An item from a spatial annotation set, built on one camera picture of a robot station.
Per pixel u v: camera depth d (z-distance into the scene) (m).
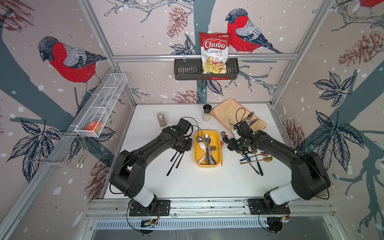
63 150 0.56
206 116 1.07
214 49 0.83
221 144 0.95
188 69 0.95
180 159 0.90
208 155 0.89
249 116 1.11
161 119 1.01
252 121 1.08
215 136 0.97
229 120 1.10
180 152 0.93
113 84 0.90
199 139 0.97
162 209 0.73
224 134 1.00
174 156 0.92
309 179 0.44
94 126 0.64
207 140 0.97
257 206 0.73
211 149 0.95
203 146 0.95
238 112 1.22
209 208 0.75
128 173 0.43
